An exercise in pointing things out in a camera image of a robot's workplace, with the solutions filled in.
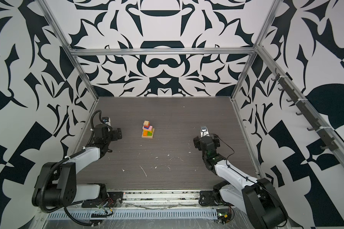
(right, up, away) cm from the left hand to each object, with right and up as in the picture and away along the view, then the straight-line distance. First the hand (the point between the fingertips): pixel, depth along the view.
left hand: (111, 127), depth 90 cm
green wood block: (+23, -5, +6) cm, 24 cm away
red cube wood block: (+22, 0, +2) cm, 22 cm away
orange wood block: (+20, -5, +6) cm, 21 cm away
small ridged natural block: (+21, +3, +1) cm, 21 cm away
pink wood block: (+24, -1, +4) cm, 24 cm away
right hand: (+59, -4, -3) cm, 59 cm away
